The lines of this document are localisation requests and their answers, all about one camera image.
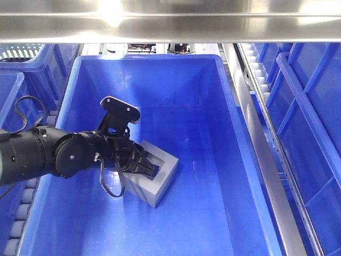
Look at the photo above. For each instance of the steel rack with white rollers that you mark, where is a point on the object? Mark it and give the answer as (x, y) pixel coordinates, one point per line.
(170, 26)

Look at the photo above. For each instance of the large blue plastic bin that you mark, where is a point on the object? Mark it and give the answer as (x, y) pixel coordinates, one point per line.
(213, 133)

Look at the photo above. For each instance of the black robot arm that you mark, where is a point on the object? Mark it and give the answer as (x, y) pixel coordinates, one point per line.
(26, 157)

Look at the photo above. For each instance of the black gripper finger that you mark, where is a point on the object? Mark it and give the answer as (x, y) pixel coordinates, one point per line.
(147, 162)
(138, 173)

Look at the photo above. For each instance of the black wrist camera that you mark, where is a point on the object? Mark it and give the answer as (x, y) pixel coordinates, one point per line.
(120, 109)

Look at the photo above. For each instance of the pale teal slotted basket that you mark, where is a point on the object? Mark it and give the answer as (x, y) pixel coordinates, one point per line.
(37, 53)

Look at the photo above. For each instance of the grey block with square hole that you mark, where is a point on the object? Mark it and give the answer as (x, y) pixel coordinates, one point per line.
(144, 190)

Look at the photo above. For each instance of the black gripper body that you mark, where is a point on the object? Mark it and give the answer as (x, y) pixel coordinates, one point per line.
(121, 153)

